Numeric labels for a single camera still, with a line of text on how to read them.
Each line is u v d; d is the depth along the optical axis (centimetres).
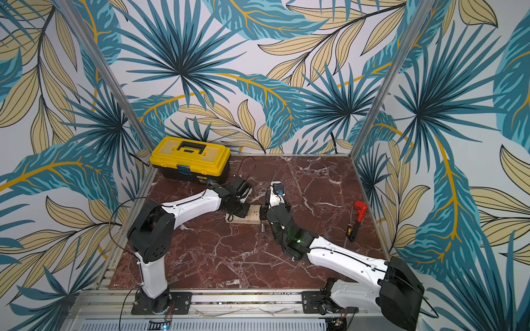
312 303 73
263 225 88
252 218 91
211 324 70
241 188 75
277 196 62
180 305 73
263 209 65
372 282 42
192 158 95
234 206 78
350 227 93
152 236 49
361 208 98
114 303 75
